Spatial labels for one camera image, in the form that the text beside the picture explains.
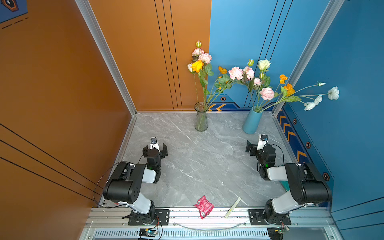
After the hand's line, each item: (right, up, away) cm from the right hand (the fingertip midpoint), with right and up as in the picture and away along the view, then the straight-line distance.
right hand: (254, 141), depth 93 cm
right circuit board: (+2, -41, -23) cm, 47 cm away
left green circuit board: (-60, -41, -22) cm, 76 cm away
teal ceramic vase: (0, +13, +4) cm, 13 cm away
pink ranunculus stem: (+3, +28, -9) cm, 30 cm away
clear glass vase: (-33, +13, +11) cm, 37 cm away
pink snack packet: (-32, -31, -18) cm, 48 cm away
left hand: (-62, -1, 0) cm, 62 cm away
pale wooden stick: (-17, -32, -17) cm, 40 cm away
